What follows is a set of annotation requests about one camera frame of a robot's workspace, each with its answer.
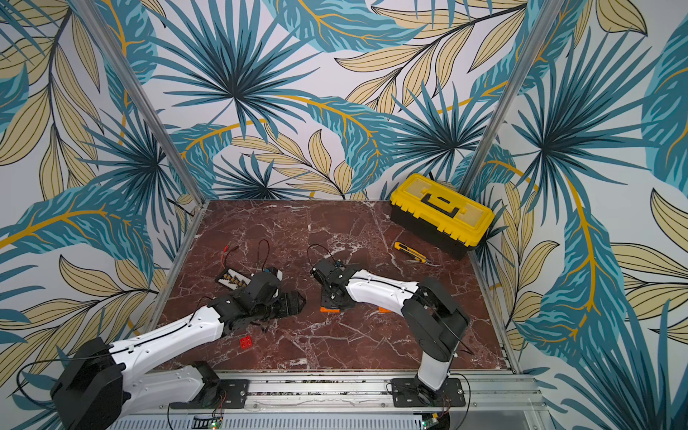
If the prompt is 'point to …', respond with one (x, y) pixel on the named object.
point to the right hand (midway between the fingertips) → (331, 301)
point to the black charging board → (234, 279)
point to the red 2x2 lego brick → (245, 342)
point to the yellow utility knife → (410, 252)
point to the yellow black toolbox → (440, 213)
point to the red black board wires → (227, 249)
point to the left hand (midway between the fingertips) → (294, 308)
